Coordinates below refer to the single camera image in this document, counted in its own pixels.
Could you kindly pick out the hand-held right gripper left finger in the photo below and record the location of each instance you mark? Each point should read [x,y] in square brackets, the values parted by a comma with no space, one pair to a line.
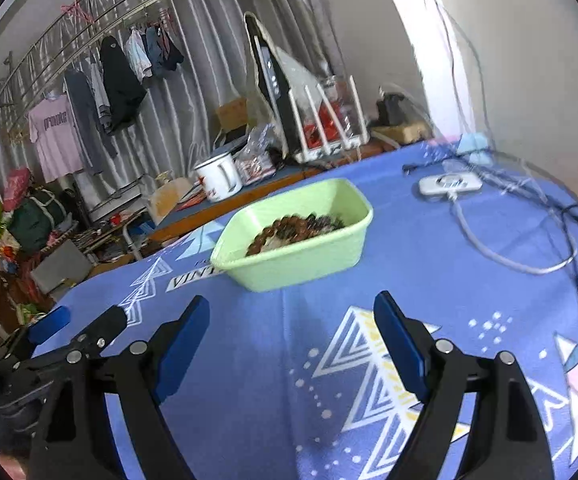
[179,355]

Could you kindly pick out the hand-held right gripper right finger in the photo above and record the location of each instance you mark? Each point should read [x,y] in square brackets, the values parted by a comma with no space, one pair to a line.
[401,350]

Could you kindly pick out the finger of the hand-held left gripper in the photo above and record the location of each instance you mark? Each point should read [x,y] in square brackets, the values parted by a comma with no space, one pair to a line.
[49,322]
[109,322]

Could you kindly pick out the green plastic basin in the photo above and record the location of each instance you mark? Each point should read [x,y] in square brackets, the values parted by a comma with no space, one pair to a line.
[294,265]

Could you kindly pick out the grey flat panel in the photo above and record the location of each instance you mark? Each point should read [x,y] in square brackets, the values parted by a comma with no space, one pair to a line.
[61,267]

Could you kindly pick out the blue printed tablecloth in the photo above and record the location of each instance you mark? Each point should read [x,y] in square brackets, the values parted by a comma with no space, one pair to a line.
[419,270]

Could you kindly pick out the dark green duffel bag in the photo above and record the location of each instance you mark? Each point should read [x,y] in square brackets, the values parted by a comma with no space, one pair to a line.
[34,220]

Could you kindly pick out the wooden desk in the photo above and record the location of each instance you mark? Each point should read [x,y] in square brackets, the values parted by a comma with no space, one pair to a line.
[189,217]

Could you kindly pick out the pink bag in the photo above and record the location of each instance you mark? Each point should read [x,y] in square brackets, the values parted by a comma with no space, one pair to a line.
[16,190]

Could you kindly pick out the beige wooden board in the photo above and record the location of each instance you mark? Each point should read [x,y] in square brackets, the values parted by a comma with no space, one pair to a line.
[169,197]

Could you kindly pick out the white charging puck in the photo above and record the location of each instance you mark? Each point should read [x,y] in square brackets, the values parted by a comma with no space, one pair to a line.
[449,184]

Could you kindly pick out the white enamel mug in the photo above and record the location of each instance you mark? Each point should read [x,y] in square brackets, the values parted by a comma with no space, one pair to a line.
[214,177]

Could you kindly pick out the pink t-shirt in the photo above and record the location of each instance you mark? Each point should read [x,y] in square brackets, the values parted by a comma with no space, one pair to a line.
[59,140]

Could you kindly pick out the red white snack packet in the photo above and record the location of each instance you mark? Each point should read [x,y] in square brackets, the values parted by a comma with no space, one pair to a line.
[256,170]

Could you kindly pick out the white router with antennas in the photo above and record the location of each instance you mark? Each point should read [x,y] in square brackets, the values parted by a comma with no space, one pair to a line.
[319,152]

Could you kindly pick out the light blue case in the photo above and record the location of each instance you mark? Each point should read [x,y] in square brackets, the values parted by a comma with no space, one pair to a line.
[474,145]

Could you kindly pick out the brown cardboard box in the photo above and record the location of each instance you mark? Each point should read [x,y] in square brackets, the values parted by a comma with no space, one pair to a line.
[404,132]

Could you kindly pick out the grey hanging garment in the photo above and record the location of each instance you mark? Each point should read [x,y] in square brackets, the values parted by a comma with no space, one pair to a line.
[81,105]

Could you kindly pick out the clear plastic bag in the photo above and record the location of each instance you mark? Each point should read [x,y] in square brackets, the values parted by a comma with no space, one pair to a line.
[256,142]

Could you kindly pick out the black hanging garment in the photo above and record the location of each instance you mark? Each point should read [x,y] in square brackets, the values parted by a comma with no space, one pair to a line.
[121,85]

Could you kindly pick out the black power adapter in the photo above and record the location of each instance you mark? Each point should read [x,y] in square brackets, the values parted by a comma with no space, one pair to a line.
[391,110]

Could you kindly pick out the small cardboard box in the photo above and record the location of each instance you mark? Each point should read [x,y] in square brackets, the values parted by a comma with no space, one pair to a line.
[231,115]

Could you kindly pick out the clear jar with red contents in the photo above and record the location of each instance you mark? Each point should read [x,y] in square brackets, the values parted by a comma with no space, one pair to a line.
[329,110]

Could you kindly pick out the grey curtain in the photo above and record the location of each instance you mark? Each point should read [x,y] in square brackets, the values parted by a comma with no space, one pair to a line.
[194,85]

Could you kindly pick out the black upright device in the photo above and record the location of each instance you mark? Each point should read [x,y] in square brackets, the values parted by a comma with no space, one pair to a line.
[274,90]

